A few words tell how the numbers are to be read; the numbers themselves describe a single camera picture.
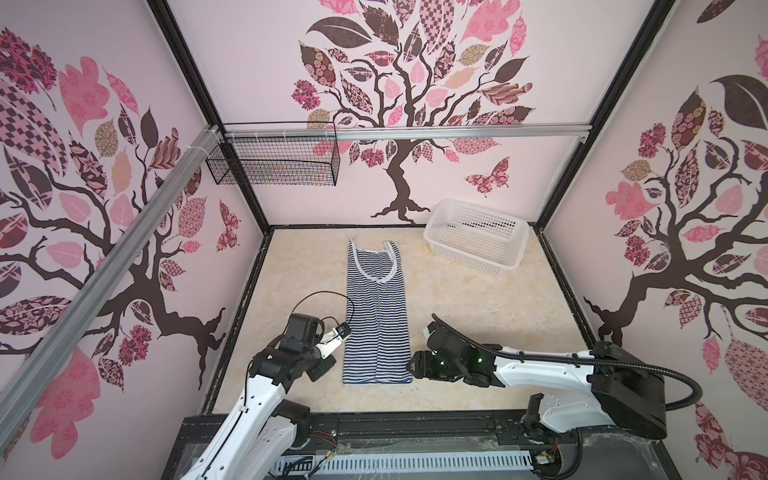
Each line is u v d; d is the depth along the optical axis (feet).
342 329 2.27
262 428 1.94
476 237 3.85
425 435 2.45
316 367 2.24
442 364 2.28
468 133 6.49
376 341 2.91
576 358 1.55
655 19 2.29
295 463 2.37
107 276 1.75
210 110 2.75
